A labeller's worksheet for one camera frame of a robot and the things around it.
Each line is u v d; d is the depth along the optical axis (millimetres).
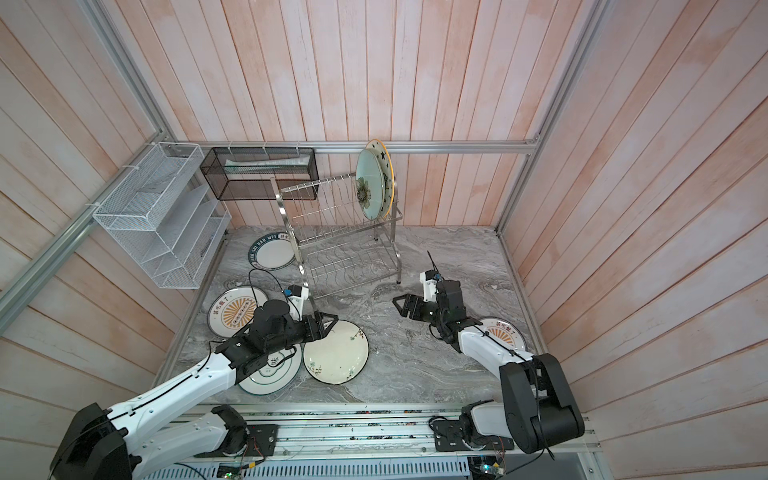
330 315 752
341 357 839
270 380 825
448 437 730
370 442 746
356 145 1004
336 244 1143
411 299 780
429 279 801
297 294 728
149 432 441
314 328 695
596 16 690
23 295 544
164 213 729
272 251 1164
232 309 979
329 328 741
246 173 1036
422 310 782
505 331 918
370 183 850
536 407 427
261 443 727
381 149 774
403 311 794
